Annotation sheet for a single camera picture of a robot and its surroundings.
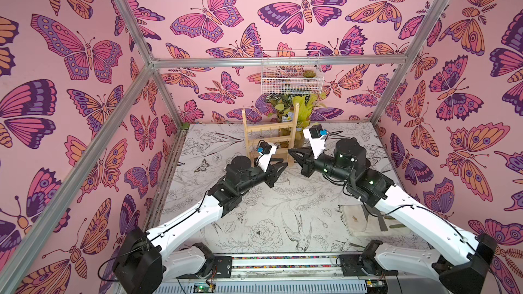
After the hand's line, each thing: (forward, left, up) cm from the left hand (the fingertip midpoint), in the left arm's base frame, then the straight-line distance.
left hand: (286, 161), depth 71 cm
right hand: (0, -1, +8) cm, 8 cm away
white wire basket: (+53, -7, -1) cm, 53 cm away
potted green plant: (+31, 0, -1) cm, 31 cm away
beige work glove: (-12, -32, -26) cm, 43 cm away
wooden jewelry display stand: (+38, +6, -27) cm, 47 cm away
